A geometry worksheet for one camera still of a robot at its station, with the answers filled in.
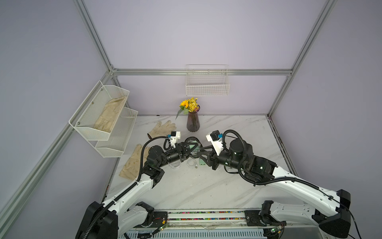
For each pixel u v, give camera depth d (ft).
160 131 3.65
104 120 2.52
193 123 3.49
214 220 2.45
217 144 1.80
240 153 1.53
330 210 1.29
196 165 3.01
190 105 3.05
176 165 2.13
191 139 2.29
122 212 1.39
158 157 1.85
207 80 3.10
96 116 2.56
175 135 2.26
